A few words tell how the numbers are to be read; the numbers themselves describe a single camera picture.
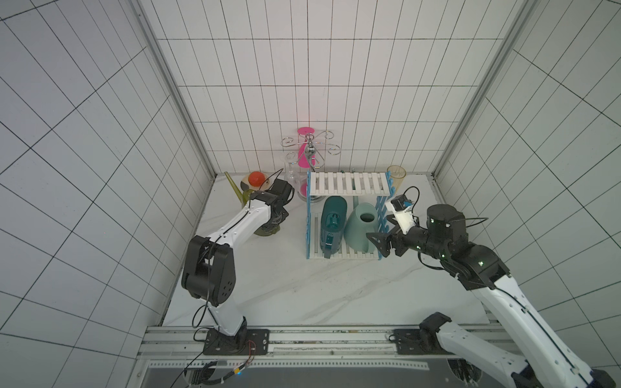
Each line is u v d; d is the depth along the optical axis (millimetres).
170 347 729
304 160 957
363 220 817
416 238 588
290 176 934
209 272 482
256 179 1106
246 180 1138
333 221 801
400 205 542
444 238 474
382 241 580
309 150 923
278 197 678
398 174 1067
